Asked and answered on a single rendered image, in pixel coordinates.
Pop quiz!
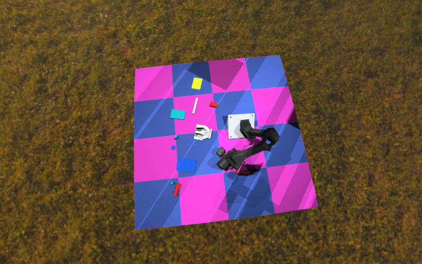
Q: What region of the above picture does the blue flat square plate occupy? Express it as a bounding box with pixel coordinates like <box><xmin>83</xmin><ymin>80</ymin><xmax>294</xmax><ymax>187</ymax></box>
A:
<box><xmin>176</xmin><ymin>158</ymin><xmax>197</xmax><ymax>173</ymax></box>

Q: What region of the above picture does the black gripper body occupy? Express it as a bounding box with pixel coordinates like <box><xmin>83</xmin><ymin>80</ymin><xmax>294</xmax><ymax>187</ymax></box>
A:
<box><xmin>216</xmin><ymin>147</ymin><xmax>243</xmax><ymax>170</ymax></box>

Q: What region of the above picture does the yellow rectangular block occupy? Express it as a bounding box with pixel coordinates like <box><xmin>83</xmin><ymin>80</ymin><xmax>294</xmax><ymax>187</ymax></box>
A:
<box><xmin>191</xmin><ymin>78</ymin><xmax>202</xmax><ymax>89</ymax></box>

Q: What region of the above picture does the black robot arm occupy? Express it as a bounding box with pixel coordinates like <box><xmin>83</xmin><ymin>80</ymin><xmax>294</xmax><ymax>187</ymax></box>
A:
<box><xmin>216</xmin><ymin>119</ymin><xmax>280</xmax><ymax>171</ymax></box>

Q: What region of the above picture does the cyan flat plate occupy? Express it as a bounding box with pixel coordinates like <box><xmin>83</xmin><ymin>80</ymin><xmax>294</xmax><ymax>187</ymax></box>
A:
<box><xmin>170</xmin><ymin>109</ymin><xmax>186</xmax><ymax>120</ymax></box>

